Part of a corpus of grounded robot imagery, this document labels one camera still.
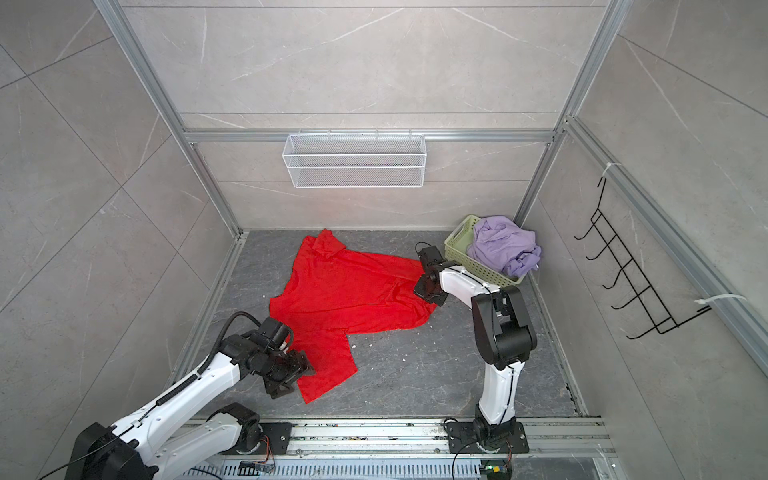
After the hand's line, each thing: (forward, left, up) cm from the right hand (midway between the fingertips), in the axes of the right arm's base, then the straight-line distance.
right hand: (422, 291), depth 99 cm
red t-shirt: (+2, +32, -2) cm, 32 cm away
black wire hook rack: (-28, -43, +31) cm, 60 cm away
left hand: (-27, +34, +3) cm, 43 cm away
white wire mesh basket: (+37, +22, +27) cm, 51 cm away
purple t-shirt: (+14, -30, +6) cm, 34 cm away
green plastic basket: (+13, -13, +5) cm, 19 cm away
